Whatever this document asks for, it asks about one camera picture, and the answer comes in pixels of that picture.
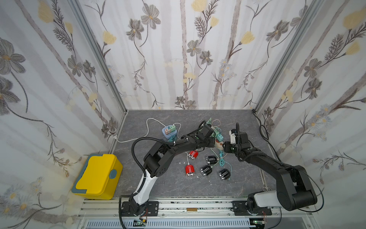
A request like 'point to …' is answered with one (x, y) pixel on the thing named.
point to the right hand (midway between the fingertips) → (226, 143)
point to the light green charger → (216, 132)
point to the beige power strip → (218, 145)
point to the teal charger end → (219, 137)
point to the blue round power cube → (169, 131)
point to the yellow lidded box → (99, 177)
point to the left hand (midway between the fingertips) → (216, 141)
